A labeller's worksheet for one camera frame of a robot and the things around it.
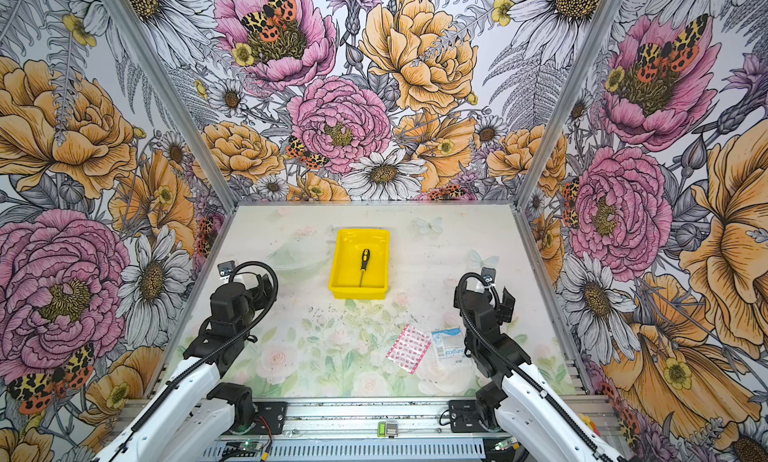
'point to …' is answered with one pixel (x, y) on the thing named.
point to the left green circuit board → (250, 446)
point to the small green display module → (389, 430)
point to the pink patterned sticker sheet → (409, 349)
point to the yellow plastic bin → (346, 278)
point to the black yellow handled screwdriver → (365, 260)
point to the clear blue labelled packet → (449, 343)
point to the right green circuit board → (500, 446)
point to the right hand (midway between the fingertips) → (483, 294)
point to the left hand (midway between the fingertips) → (251, 289)
